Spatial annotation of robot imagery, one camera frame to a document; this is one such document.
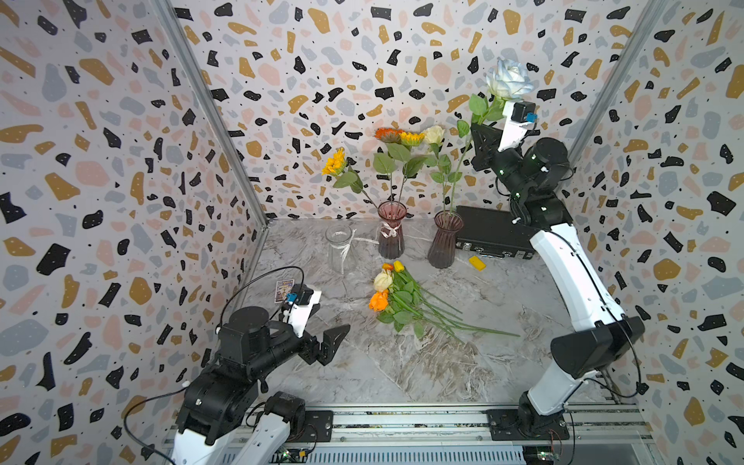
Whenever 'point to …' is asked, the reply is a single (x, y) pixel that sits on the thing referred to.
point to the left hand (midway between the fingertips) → (334, 316)
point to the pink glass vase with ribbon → (391, 238)
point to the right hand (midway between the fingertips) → (473, 125)
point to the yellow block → (478, 263)
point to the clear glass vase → (340, 253)
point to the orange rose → (379, 300)
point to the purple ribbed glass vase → (442, 246)
